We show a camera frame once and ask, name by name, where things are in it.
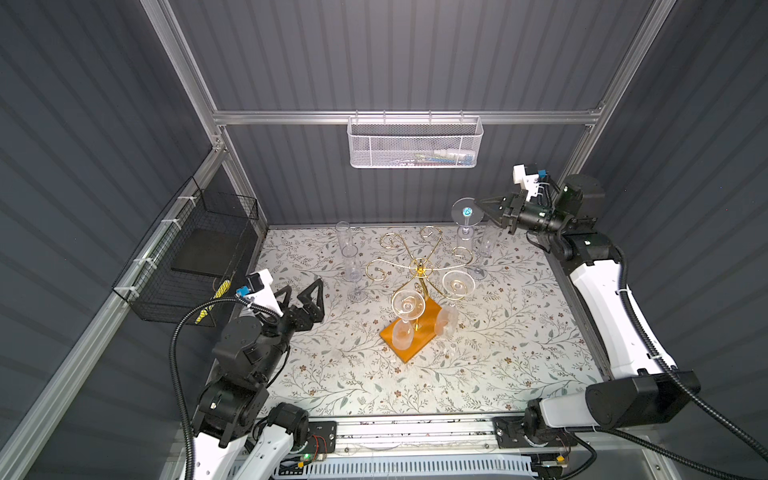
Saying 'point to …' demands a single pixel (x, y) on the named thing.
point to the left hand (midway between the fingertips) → (307, 284)
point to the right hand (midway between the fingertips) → (478, 206)
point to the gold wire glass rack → (419, 268)
